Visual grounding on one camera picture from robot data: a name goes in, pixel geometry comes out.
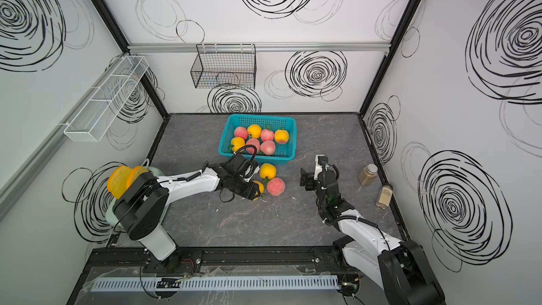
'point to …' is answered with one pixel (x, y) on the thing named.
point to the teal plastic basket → (283, 153)
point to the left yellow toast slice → (117, 181)
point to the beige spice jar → (384, 195)
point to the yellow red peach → (281, 136)
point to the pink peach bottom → (267, 147)
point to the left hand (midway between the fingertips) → (254, 192)
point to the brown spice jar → (366, 176)
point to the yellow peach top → (267, 170)
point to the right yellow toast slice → (136, 171)
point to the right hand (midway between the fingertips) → (313, 169)
